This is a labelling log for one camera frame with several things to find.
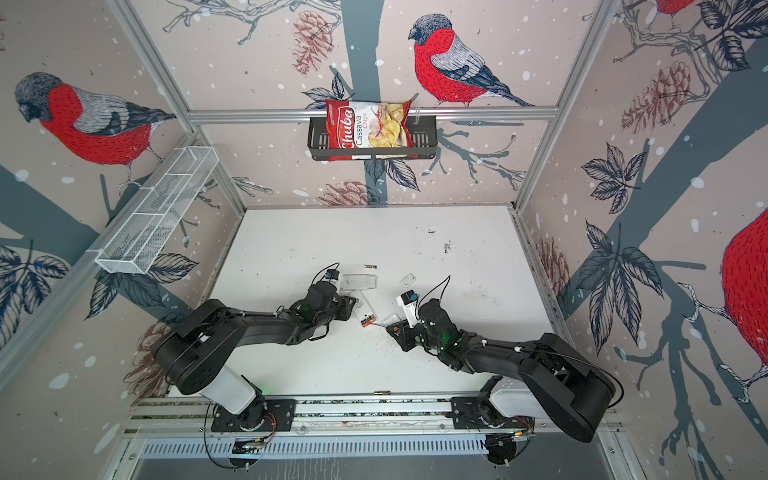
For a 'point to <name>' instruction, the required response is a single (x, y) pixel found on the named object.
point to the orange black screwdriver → (379, 325)
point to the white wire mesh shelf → (137, 244)
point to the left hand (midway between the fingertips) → (352, 302)
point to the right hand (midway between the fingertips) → (387, 334)
